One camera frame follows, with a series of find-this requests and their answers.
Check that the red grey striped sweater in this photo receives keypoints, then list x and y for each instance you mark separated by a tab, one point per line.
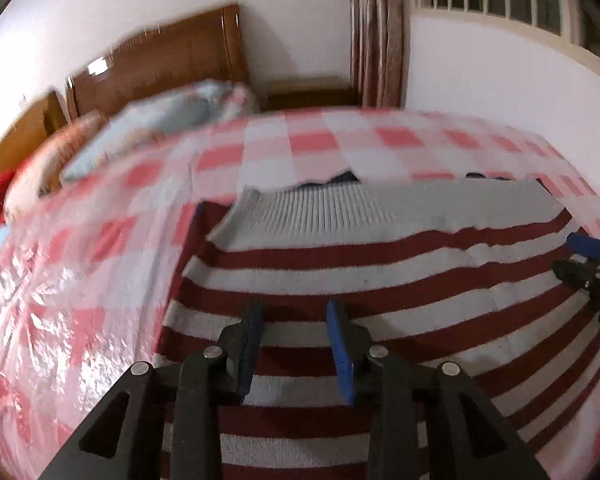
436	270

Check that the pink floral curtain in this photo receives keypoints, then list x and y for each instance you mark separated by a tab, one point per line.
377	51

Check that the wooden nightstand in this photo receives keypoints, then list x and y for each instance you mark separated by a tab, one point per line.
308	92

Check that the pink checkered bed sheet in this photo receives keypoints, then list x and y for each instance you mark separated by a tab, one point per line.
87	275

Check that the large wooden headboard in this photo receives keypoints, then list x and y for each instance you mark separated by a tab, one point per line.
203	46

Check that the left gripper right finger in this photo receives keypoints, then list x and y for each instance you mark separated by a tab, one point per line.
433	416

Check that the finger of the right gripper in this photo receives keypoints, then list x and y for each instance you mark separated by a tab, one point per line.
584	245
575	273

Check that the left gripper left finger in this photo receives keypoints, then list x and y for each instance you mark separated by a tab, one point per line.
122	436

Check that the orange floral pillow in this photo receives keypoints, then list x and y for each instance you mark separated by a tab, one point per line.
39	174

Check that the small wooden headboard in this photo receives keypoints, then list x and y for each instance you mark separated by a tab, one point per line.
37	123

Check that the light blue floral pillow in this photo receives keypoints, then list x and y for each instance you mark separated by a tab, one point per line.
209	102

